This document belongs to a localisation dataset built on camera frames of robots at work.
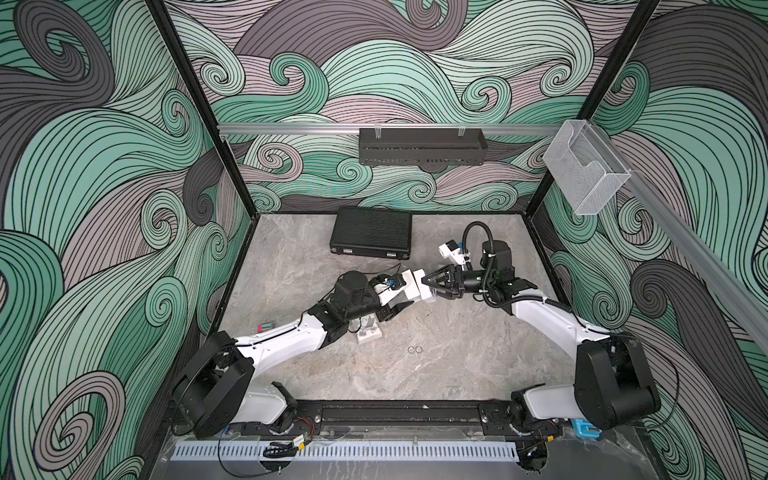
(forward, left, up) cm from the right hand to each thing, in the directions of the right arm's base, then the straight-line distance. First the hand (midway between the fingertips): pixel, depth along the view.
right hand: (422, 289), depth 74 cm
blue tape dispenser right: (-28, -37, -17) cm, 50 cm away
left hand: (+3, +4, -2) cm, 6 cm away
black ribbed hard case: (+33, +14, -15) cm, 39 cm away
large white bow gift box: (-1, +2, +2) cm, 3 cm away
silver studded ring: (-8, +3, -21) cm, 23 cm away
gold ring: (-7, 0, -21) cm, 22 cm away
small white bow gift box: (-3, +14, -17) cm, 22 cm away
